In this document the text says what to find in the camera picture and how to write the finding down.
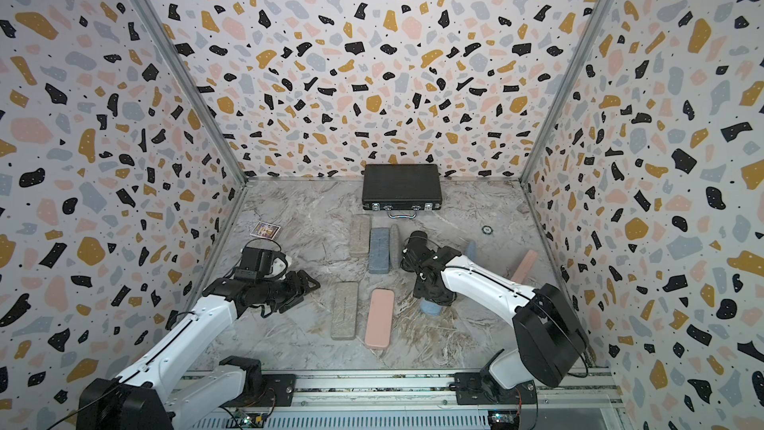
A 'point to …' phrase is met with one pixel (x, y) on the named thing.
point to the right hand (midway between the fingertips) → (427, 294)
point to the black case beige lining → (418, 241)
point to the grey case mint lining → (379, 250)
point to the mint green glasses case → (344, 306)
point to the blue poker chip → (486, 230)
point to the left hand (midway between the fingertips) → (315, 289)
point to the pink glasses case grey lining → (379, 321)
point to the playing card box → (265, 230)
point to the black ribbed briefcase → (403, 190)
